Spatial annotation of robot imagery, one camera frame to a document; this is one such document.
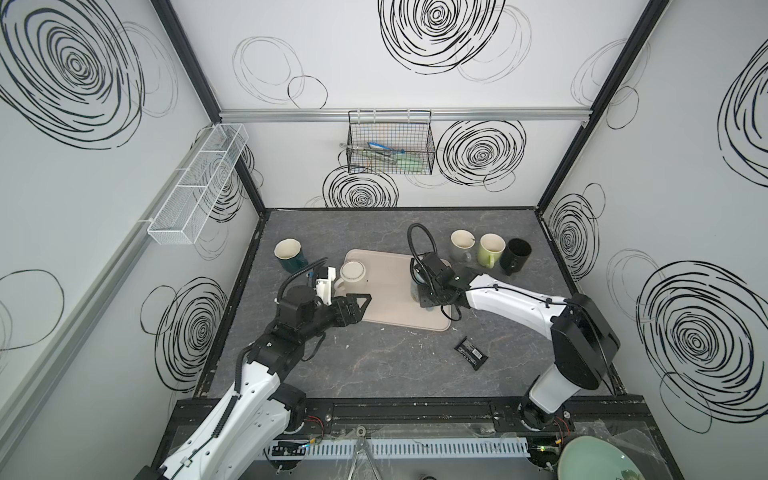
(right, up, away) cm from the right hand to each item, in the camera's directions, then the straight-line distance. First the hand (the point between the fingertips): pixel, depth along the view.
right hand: (421, 295), depth 87 cm
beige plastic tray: (-10, +2, +12) cm, 16 cm away
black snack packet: (+13, -15, -5) cm, 21 cm away
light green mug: (+24, +14, +10) cm, 29 cm away
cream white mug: (-21, +6, +5) cm, 23 cm away
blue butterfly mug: (-3, +5, -12) cm, 13 cm away
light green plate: (+38, -33, -20) cm, 54 cm away
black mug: (+31, +11, +9) cm, 34 cm away
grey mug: (+16, +16, +14) cm, 26 cm away
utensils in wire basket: (-12, +41, -3) cm, 43 cm away
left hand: (-16, +2, -13) cm, 21 cm away
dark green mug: (-42, +12, +9) cm, 45 cm away
